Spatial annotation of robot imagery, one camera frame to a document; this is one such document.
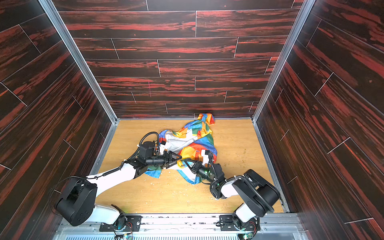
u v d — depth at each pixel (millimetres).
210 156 736
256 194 405
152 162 704
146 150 651
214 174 619
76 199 448
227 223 734
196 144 965
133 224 731
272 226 732
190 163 787
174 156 767
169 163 736
